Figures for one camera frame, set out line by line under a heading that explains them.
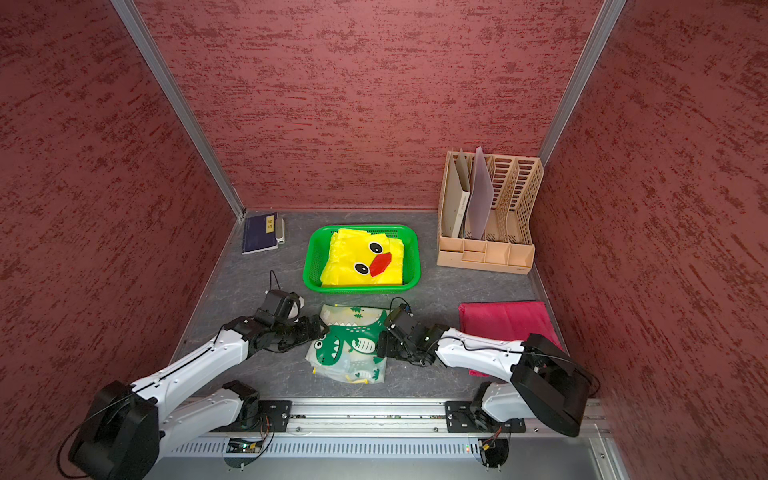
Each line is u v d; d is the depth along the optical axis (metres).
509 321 0.87
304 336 0.75
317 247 1.00
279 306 0.67
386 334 0.75
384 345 0.75
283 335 0.71
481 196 0.89
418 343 0.64
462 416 0.74
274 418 0.74
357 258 1.02
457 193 0.87
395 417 0.76
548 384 0.42
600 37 0.75
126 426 0.40
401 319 0.66
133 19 0.71
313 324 0.77
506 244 1.02
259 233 1.14
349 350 0.81
